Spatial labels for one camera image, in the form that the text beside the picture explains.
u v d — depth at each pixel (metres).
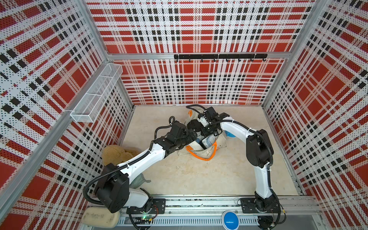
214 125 0.72
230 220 0.68
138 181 0.82
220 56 0.88
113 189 0.41
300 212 0.72
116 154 0.73
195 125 0.96
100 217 0.68
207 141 0.88
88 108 0.92
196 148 0.84
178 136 0.64
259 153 0.54
